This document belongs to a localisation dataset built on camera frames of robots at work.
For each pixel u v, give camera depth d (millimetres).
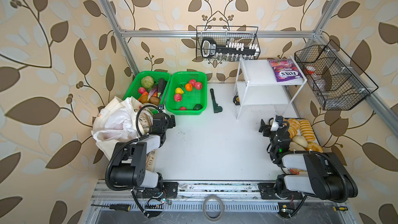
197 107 994
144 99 1048
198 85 1120
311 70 806
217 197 748
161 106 823
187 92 1139
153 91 1081
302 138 851
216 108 1050
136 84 1120
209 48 842
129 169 436
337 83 727
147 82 1116
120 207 694
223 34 897
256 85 756
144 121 780
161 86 1090
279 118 755
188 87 1118
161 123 722
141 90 1118
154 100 1037
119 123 767
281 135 693
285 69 780
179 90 1107
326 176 439
